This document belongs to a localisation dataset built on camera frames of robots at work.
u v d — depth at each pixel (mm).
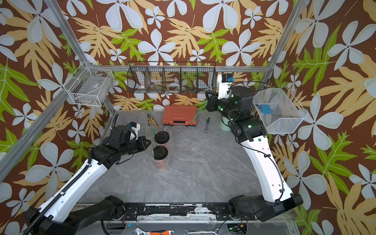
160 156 752
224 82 499
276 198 373
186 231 689
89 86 858
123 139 559
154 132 841
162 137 827
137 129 687
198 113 1173
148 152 734
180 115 1126
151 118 1147
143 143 639
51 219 374
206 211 752
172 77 966
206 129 1074
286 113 783
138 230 687
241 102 412
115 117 556
